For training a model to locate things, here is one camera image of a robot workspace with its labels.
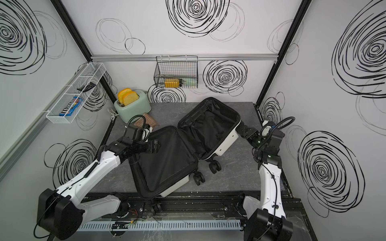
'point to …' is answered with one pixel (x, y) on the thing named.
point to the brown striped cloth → (149, 120)
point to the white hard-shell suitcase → (206, 127)
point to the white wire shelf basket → (92, 72)
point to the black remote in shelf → (90, 86)
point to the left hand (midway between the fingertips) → (154, 144)
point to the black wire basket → (178, 71)
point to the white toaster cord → (113, 114)
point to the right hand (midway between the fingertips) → (248, 129)
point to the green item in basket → (190, 82)
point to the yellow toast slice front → (129, 98)
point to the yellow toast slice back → (121, 93)
